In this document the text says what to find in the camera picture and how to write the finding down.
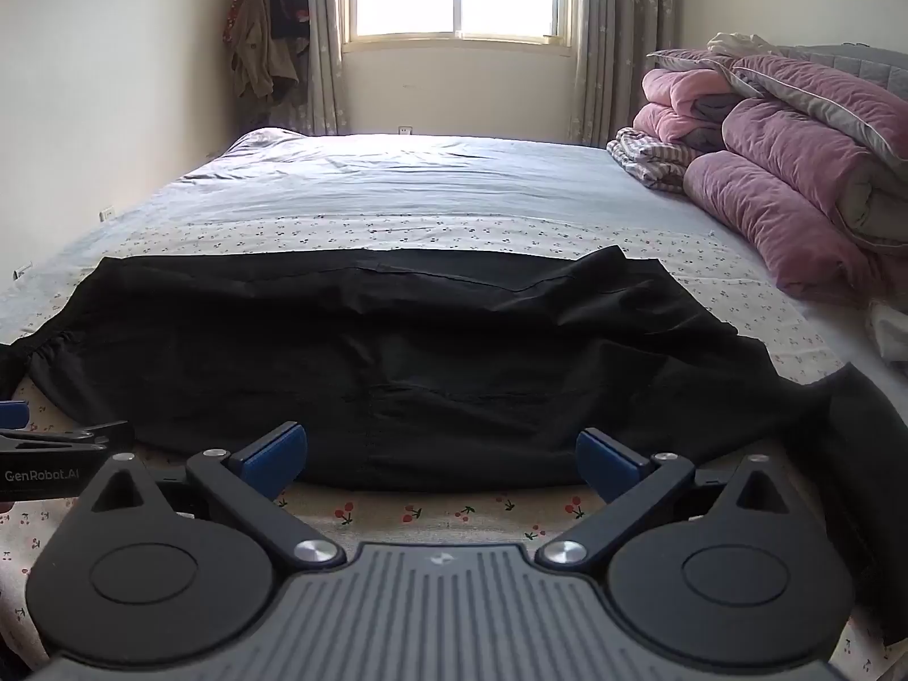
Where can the grey patterned curtain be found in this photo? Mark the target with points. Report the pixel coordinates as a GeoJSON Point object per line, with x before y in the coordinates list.
{"type": "Point", "coordinates": [323, 49]}
{"type": "Point", "coordinates": [621, 35]}

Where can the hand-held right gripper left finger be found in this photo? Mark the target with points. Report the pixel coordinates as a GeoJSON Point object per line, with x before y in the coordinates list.
{"type": "Point", "coordinates": [273, 452]}

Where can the bed with floral sheet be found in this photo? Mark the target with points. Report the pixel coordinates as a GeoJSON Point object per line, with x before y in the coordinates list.
{"type": "Point", "coordinates": [425, 191]}

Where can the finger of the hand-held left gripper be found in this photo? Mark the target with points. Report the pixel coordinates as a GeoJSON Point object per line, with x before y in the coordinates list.
{"type": "Point", "coordinates": [64, 436]}
{"type": "Point", "coordinates": [11, 415]}

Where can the black pants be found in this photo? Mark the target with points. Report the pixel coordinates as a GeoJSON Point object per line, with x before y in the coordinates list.
{"type": "Point", "coordinates": [425, 369]}

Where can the mauve folded quilt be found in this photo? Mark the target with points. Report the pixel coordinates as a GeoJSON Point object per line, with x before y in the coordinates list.
{"type": "Point", "coordinates": [794, 156]}

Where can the light pink folded quilt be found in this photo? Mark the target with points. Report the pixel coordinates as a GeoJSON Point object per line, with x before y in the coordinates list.
{"type": "Point", "coordinates": [681, 103]}

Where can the grey padded headboard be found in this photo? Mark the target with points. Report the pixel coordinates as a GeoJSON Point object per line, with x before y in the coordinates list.
{"type": "Point", "coordinates": [851, 57]}

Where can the white crumpled cloth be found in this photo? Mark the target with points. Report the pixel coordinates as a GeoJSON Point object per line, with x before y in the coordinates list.
{"type": "Point", "coordinates": [890, 330]}

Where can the cream cloth on quilts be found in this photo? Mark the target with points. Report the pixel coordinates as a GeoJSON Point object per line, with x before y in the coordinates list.
{"type": "Point", "coordinates": [741, 44]}

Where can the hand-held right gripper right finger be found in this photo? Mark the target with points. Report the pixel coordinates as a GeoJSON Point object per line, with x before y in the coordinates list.
{"type": "Point", "coordinates": [603, 460]}

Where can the striped folded blanket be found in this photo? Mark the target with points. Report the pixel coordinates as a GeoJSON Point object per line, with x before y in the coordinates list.
{"type": "Point", "coordinates": [649, 159]}

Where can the khaki hanging garment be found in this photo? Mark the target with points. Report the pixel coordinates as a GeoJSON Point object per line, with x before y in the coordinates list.
{"type": "Point", "coordinates": [259, 57]}

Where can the red patterned hanging garment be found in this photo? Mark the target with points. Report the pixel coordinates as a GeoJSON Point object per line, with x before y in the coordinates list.
{"type": "Point", "coordinates": [241, 11]}

